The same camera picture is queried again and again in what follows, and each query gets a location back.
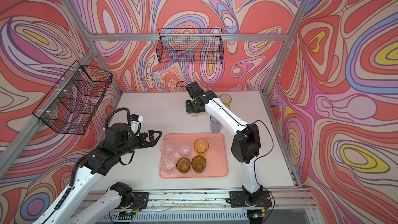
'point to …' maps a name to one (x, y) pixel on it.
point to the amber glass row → (201, 145)
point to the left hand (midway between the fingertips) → (157, 134)
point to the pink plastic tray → (193, 155)
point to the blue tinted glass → (215, 125)
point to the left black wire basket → (68, 108)
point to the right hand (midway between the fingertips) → (192, 112)
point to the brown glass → (183, 165)
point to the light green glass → (195, 114)
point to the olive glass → (198, 163)
